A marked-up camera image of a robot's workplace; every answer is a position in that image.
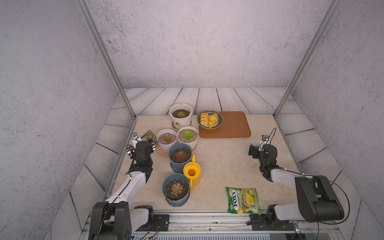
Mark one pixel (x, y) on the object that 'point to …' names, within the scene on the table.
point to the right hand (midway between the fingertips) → (261, 144)
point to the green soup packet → (149, 134)
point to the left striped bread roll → (204, 119)
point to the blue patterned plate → (220, 118)
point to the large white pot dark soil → (180, 114)
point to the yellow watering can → (192, 171)
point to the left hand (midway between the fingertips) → (142, 141)
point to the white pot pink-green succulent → (165, 138)
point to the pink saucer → (164, 154)
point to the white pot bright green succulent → (188, 135)
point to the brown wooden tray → (235, 125)
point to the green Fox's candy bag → (243, 201)
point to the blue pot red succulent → (180, 154)
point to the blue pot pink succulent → (176, 189)
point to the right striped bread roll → (212, 120)
